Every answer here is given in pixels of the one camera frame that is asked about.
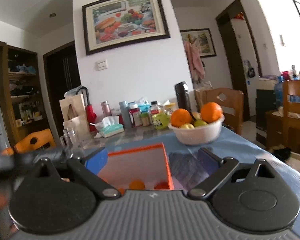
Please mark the small jar with green cap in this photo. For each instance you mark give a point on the small jar with green cap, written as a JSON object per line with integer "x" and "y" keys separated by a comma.
{"x": 145, "y": 120}

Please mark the pink hanging clothes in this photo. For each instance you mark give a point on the pink hanging clothes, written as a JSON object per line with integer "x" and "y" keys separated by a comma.
{"x": 197, "y": 62}

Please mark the clear glass mug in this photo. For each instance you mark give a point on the clear glass mug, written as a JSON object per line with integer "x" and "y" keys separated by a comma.
{"x": 71, "y": 140}

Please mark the blue printed tablecloth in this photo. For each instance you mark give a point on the blue printed tablecloth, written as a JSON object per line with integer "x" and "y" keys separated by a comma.
{"x": 240, "y": 152}

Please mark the black thermos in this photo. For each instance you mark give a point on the black thermos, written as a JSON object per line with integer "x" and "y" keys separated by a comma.
{"x": 182, "y": 96}

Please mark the orange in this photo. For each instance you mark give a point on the orange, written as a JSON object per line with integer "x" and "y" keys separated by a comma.
{"x": 121, "y": 191}
{"x": 211, "y": 112}
{"x": 180, "y": 117}
{"x": 137, "y": 185}

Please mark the blue water jug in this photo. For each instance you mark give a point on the blue water jug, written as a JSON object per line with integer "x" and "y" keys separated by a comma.
{"x": 278, "y": 92}

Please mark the jar with yellow lid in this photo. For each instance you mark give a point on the jar with yellow lid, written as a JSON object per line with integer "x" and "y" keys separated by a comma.
{"x": 170, "y": 108}

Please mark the grey bottle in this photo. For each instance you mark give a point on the grey bottle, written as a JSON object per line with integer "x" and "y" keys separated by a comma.
{"x": 125, "y": 115}

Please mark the teal tissue pack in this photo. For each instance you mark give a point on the teal tissue pack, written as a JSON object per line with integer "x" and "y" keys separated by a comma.
{"x": 112, "y": 128}

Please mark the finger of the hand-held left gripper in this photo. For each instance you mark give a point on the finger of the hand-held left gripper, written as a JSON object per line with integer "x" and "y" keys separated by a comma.
{"x": 32, "y": 155}

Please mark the yellow apple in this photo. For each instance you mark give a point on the yellow apple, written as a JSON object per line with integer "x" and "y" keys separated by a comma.
{"x": 187, "y": 126}

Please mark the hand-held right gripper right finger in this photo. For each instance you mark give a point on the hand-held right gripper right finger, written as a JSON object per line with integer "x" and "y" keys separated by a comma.
{"x": 208, "y": 159}

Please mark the white fruit bowl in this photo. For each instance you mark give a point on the white fruit bowl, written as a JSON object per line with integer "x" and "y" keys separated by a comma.
{"x": 197, "y": 135}

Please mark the orange box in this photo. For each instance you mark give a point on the orange box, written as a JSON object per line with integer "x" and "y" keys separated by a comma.
{"x": 169, "y": 166}

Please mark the wall switch panel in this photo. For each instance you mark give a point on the wall switch panel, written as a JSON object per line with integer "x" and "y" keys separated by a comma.
{"x": 101, "y": 65}

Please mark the green panda mug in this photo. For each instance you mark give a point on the green panda mug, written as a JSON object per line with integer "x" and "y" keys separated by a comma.
{"x": 161, "y": 121}

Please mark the brown paper bag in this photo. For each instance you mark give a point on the brown paper bag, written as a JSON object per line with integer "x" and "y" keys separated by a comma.
{"x": 202, "y": 95}

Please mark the red umbrella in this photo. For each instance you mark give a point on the red umbrella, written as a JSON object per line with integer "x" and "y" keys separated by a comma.
{"x": 91, "y": 116}

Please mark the wooden chair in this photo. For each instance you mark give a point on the wooden chair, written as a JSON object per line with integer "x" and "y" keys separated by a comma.
{"x": 296, "y": 110}
{"x": 40, "y": 140}
{"x": 230, "y": 100}

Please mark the black cabinet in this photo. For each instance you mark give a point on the black cabinet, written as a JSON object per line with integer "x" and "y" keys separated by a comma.
{"x": 265, "y": 107}

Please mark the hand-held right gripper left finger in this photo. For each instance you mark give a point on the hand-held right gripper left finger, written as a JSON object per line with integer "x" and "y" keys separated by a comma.
{"x": 97, "y": 160}

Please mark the large framed food painting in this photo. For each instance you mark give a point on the large framed food painting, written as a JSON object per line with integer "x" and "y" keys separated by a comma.
{"x": 126, "y": 21}

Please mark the small framed painting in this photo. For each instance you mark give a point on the small framed painting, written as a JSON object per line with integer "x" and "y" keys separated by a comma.
{"x": 202, "y": 42}

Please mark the pink thermos bottle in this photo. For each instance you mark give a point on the pink thermos bottle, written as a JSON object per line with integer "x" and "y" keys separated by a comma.
{"x": 105, "y": 109}

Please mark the green pear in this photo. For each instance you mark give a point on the green pear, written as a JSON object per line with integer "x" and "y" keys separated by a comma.
{"x": 200, "y": 123}

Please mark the wooden shelf cabinet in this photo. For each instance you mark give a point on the wooden shelf cabinet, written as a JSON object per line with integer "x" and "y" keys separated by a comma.
{"x": 22, "y": 92}

